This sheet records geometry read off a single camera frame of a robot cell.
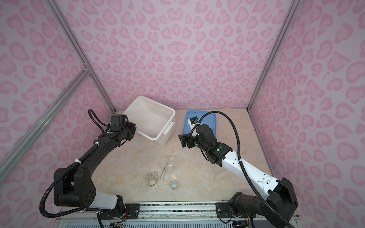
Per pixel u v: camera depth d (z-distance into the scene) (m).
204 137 0.56
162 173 0.86
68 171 0.42
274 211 0.36
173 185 0.81
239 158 0.49
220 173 0.85
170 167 0.87
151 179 0.79
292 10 0.71
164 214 0.72
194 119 0.65
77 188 0.42
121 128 0.67
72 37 0.79
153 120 1.11
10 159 0.51
